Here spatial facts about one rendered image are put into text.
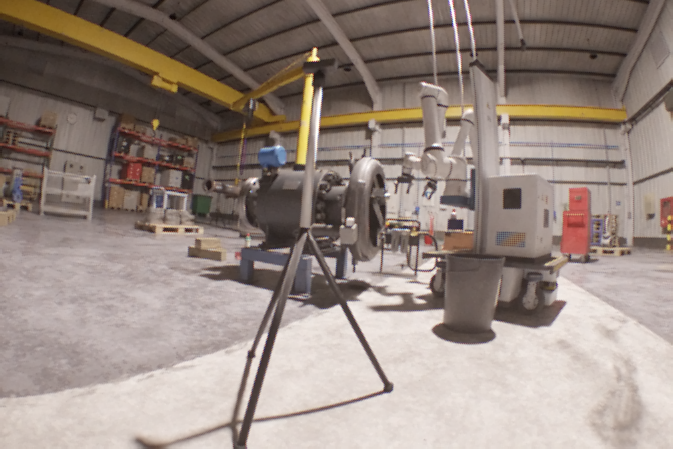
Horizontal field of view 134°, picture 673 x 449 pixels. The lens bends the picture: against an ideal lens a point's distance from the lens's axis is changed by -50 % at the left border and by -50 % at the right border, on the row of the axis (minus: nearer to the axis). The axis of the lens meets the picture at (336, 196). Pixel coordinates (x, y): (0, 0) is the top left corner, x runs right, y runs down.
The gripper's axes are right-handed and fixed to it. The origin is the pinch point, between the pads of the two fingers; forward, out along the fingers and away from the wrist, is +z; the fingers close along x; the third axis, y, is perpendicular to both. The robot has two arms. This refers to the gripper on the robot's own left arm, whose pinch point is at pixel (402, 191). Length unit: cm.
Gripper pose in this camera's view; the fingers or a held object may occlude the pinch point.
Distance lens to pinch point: 245.1
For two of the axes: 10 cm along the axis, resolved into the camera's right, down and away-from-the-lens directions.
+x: -8.9, 0.1, -4.5
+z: -1.5, 9.3, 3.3
